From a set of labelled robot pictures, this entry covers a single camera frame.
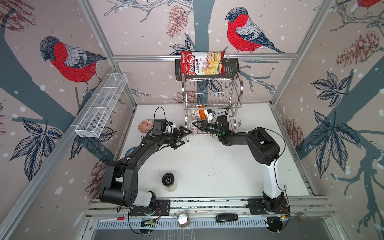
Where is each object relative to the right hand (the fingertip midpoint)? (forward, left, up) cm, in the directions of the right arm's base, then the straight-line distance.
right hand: (191, 127), depth 91 cm
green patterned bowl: (+11, -3, -1) cm, 11 cm away
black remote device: (-44, -19, -10) cm, 49 cm away
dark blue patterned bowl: (-1, -2, -1) cm, 2 cm away
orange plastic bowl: (+9, -7, +2) cm, 12 cm away
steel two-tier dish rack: (+38, -8, -11) cm, 40 cm away
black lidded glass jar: (-32, +9, -2) cm, 33 cm away
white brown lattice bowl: (+11, 0, +1) cm, 12 cm away
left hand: (-9, +1, +4) cm, 10 cm away
